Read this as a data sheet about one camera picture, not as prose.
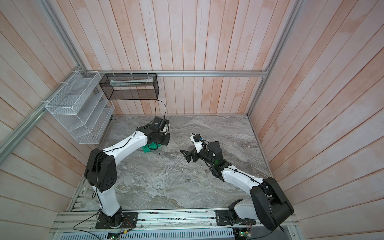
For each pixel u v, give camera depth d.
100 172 0.48
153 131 0.67
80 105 0.73
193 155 0.72
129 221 0.73
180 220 0.75
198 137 0.68
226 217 0.73
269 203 0.43
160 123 0.73
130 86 1.06
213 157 0.63
